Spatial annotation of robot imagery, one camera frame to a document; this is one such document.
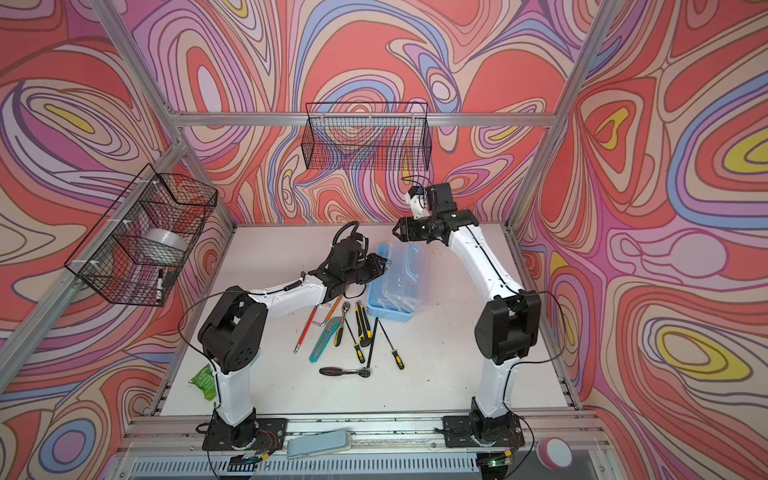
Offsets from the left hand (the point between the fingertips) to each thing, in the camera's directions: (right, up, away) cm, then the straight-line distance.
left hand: (396, 261), depth 89 cm
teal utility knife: (-21, -22, +2) cm, 30 cm away
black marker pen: (-58, -5, -17) cm, 61 cm away
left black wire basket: (-67, +3, -15) cm, 69 cm away
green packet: (-53, -32, -8) cm, 62 cm away
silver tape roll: (-58, +6, -15) cm, 60 cm away
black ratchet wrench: (-17, -31, -7) cm, 36 cm away
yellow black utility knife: (-11, -22, +1) cm, 25 cm away
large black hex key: (-7, -23, +1) cm, 24 cm away
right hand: (+2, +8, -3) cm, 8 cm away
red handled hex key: (-29, -24, 0) cm, 38 cm away
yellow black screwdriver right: (-1, -26, -2) cm, 26 cm away
